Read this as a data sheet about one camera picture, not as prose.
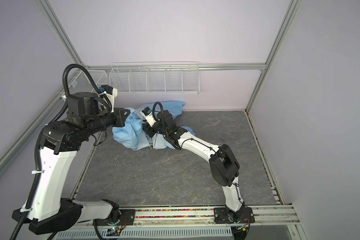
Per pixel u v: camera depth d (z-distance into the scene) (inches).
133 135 25.6
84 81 37.4
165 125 24.7
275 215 29.7
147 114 26.7
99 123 18.0
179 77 41.4
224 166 19.5
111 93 20.0
